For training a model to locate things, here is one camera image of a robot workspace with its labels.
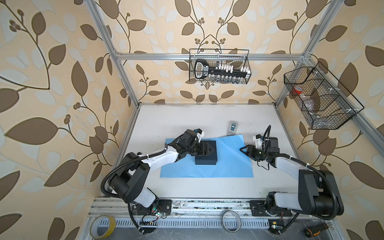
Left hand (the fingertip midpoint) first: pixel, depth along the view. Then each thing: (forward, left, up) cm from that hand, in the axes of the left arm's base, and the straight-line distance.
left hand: (209, 148), depth 83 cm
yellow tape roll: (-35, +53, -8) cm, 64 cm away
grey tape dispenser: (+20, -18, -7) cm, 28 cm away
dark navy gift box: (-4, -1, -5) cm, 6 cm away
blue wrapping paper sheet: (-3, -15, -11) cm, 19 cm away
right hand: (+3, -21, -7) cm, 23 cm away
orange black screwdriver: (-36, -47, -8) cm, 60 cm away
